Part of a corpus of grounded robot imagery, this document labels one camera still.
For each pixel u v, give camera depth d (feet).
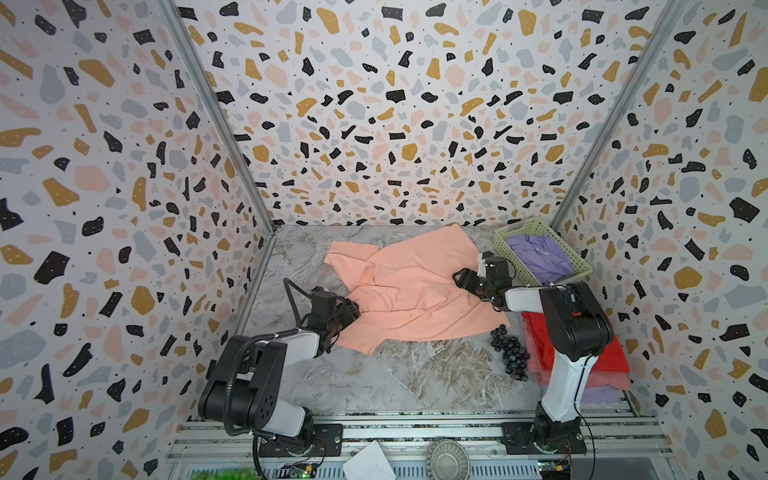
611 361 2.65
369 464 2.22
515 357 2.70
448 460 2.35
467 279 3.03
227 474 2.15
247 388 1.45
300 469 2.31
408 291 3.34
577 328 1.74
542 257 3.57
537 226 3.84
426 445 2.46
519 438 2.43
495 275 2.71
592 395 2.61
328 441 2.41
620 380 2.56
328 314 2.41
